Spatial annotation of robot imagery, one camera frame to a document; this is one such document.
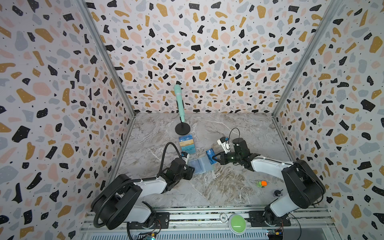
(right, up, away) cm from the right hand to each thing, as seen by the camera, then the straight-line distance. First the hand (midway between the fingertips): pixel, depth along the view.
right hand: (213, 155), depth 86 cm
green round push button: (+11, -31, -14) cm, 35 cm away
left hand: (-11, -7, +3) cm, 13 cm away
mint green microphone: (-21, +40, +4) cm, 45 cm away
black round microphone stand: (-21, +15, +27) cm, 38 cm away
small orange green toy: (+27, -16, -2) cm, 32 cm away
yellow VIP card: (-17, +6, +14) cm, 23 cm away
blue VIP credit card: (-2, +1, +2) cm, 3 cm away
